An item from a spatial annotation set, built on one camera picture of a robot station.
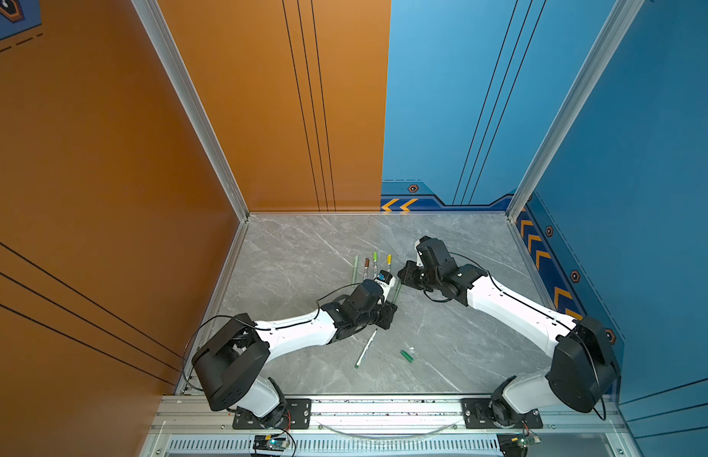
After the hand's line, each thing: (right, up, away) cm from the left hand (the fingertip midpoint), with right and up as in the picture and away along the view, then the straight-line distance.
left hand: (398, 302), depth 83 cm
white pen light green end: (-6, +11, +22) cm, 25 cm away
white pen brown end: (-9, +9, +19) cm, 23 cm away
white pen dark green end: (-13, +8, +19) cm, 24 cm away
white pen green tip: (-10, -14, +1) cm, 17 cm away
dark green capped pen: (-1, +4, -8) cm, 9 cm away
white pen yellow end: (-1, +11, +22) cm, 24 cm away
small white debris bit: (+4, -14, +2) cm, 15 cm away
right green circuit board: (+28, -32, -13) cm, 45 cm away
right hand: (0, +8, +1) cm, 8 cm away
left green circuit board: (-34, -32, -13) cm, 49 cm away
